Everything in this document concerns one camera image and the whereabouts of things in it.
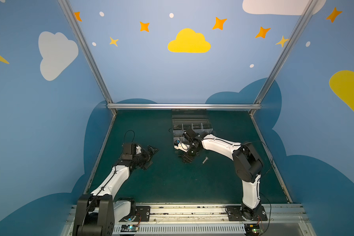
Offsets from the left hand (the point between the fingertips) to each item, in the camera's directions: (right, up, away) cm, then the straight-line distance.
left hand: (159, 153), depth 85 cm
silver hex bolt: (+30, -4, +8) cm, 31 cm away
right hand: (+17, -3, +7) cm, 19 cm away
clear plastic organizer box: (+26, +21, +30) cm, 45 cm away
